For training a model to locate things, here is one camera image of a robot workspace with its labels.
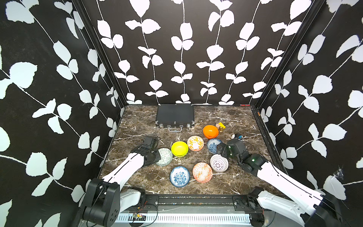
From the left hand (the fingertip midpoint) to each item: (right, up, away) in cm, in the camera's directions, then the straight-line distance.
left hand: (158, 155), depth 87 cm
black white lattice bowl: (+38, -5, 0) cm, 39 cm away
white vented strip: (+18, -27, -17) cm, 37 cm away
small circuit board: (-7, -27, -17) cm, 33 cm away
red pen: (+70, +35, +36) cm, 87 cm away
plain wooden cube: (+41, +18, +17) cm, 48 cm away
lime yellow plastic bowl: (+13, +3, +7) cm, 15 cm away
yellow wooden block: (+46, +18, +20) cm, 53 cm away
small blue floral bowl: (+35, +5, +8) cm, 37 cm away
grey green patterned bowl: (+5, -2, +3) cm, 6 cm away
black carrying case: (+9, +25, +21) cm, 34 cm away
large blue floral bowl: (+14, -11, -6) cm, 18 cm away
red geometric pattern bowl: (+27, -9, -4) cm, 29 cm away
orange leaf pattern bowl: (+24, +6, +8) cm, 26 cm away
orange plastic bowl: (+35, +14, +13) cm, 40 cm away
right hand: (+38, +7, -6) cm, 39 cm away
